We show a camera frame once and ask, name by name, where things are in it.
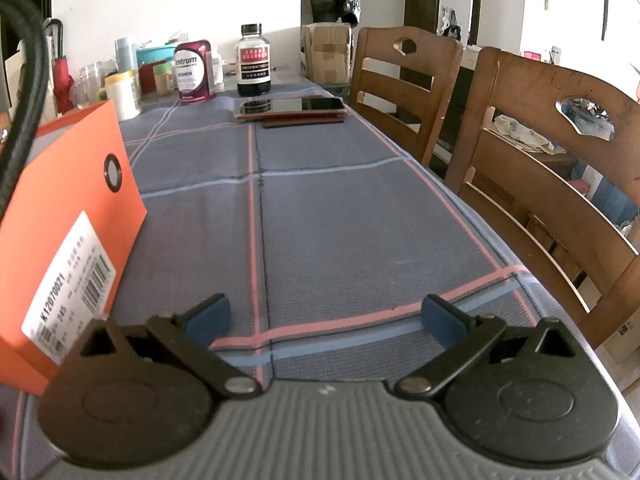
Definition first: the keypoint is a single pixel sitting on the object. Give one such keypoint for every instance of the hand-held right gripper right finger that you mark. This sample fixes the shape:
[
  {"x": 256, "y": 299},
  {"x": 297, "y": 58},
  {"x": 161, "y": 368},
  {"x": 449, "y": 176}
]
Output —
[{"x": 442, "y": 322}]

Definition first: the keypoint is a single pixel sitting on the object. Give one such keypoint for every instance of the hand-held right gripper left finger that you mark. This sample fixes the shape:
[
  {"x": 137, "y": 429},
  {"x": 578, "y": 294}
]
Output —
[{"x": 207, "y": 320}]

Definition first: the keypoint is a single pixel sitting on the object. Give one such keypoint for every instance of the orange cardboard box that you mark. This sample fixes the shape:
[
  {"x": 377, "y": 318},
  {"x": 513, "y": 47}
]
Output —
[{"x": 75, "y": 185}]

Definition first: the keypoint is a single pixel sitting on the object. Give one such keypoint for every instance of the wooden chair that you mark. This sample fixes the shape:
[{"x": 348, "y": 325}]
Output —
[
  {"x": 520, "y": 110},
  {"x": 395, "y": 85}
]

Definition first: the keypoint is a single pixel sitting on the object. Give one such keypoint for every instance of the black smartphone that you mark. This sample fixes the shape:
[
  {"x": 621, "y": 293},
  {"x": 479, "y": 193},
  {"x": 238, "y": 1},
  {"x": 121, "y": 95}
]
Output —
[{"x": 290, "y": 106}]

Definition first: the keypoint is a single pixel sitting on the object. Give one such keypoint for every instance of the white jar with yellow lid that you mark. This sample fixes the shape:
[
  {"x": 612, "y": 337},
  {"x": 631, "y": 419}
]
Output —
[{"x": 122, "y": 97}]

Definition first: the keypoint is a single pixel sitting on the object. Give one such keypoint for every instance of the purple supplement bottle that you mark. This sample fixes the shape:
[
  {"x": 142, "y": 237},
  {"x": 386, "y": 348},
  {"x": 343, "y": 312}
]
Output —
[{"x": 192, "y": 77}]

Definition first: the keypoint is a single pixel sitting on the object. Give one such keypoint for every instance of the jar with green lid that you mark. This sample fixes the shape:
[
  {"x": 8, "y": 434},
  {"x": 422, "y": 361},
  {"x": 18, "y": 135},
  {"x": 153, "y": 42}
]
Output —
[{"x": 163, "y": 79}]

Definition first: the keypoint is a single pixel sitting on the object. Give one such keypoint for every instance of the small white bottle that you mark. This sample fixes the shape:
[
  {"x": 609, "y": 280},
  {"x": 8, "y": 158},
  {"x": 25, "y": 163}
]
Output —
[{"x": 218, "y": 72}]

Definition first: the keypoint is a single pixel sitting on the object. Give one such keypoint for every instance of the dark bottle with red label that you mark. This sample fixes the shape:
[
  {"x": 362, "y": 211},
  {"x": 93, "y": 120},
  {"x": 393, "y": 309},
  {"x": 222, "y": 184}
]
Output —
[{"x": 254, "y": 67}]

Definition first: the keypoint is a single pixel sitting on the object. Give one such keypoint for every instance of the clear glass jar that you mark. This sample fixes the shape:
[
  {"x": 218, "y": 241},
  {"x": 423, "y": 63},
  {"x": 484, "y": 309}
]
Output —
[{"x": 91, "y": 82}]

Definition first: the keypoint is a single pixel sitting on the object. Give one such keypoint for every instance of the teal plastic bowl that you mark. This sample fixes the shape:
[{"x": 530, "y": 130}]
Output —
[{"x": 155, "y": 54}]

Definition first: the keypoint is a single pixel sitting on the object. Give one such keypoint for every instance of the red umbrella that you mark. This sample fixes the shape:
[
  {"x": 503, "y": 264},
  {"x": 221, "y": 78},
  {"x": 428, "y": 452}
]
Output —
[{"x": 62, "y": 85}]

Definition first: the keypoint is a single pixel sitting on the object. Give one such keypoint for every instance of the grey blue tumbler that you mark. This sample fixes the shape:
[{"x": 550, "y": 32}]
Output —
[{"x": 126, "y": 55}]

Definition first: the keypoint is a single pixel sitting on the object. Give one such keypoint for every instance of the brown cardboard carton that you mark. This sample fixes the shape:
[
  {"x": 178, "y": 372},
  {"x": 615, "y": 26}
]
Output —
[{"x": 325, "y": 55}]

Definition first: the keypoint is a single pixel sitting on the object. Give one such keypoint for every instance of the black hanging bag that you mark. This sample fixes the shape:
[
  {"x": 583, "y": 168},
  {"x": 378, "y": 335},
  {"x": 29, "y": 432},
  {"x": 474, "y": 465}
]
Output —
[{"x": 451, "y": 25}]

